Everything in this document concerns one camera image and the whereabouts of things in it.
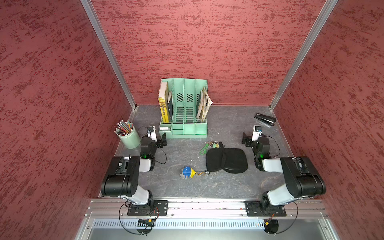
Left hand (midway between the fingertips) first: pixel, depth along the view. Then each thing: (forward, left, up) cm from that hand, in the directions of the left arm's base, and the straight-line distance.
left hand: (158, 135), depth 94 cm
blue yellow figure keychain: (-23, -21, -3) cm, 31 cm away
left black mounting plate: (-40, -4, -6) cm, 40 cm away
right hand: (+1, -60, +1) cm, 60 cm away
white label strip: (0, -5, +8) cm, 9 cm away
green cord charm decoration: (-2, -37, -7) cm, 37 cm away
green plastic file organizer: (+35, -16, +4) cm, 39 cm away
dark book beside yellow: (+19, -6, +5) cm, 21 cm away
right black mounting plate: (-40, -57, +1) cm, 69 cm away
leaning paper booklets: (+17, -31, +13) cm, 37 cm away
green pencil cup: (-5, +15, +4) cm, 16 cm away
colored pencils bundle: (+1, +21, +6) cm, 22 cm away
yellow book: (+15, -4, +17) cm, 23 cm away
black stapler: (+19, -77, -5) cm, 80 cm away
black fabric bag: (-14, -47, -5) cm, 49 cm away
